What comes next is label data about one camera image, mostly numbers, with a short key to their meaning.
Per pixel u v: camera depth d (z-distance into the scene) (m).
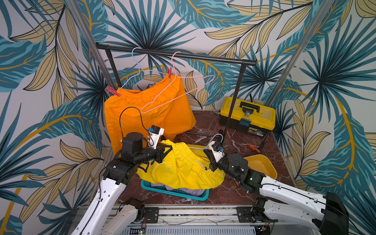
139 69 0.96
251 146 0.98
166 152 0.64
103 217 0.39
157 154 0.57
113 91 0.62
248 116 0.92
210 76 1.00
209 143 0.64
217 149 0.59
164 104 0.68
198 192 0.76
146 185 0.78
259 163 0.92
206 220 0.73
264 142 1.01
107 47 0.57
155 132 0.57
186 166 0.70
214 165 0.64
